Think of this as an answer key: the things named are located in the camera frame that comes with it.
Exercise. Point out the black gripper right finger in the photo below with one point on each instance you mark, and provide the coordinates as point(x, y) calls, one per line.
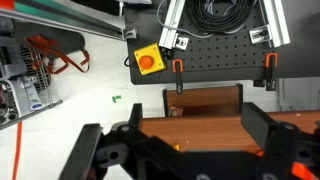
point(258, 123)

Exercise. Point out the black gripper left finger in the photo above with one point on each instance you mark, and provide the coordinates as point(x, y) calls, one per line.
point(83, 150)

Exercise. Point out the white grey machine cabinet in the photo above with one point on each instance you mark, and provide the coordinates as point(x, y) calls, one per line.
point(300, 95)

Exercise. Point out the orange black bar clamp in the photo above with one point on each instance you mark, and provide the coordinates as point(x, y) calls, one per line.
point(178, 75)
point(271, 68)

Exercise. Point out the wooden table base shelf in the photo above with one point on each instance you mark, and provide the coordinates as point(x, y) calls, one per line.
point(203, 100)

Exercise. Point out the green tape piece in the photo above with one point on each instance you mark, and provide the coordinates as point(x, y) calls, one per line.
point(116, 98)

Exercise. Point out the black perforated breadboard table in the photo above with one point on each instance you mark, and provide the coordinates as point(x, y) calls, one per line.
point(226, 56)

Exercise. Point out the yellow emergency stop box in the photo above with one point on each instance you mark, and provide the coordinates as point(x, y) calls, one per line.
point(149, 60)

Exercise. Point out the grey green metal beam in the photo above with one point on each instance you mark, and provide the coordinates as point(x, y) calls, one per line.
point(66, 15)

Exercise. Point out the metal corner bracket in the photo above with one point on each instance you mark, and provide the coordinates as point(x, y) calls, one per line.
point(182, 42)
point(260, 34)

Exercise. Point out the aluminium extrusion rail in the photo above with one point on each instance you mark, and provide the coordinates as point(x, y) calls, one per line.
point(276, 21)
point(171, 23)

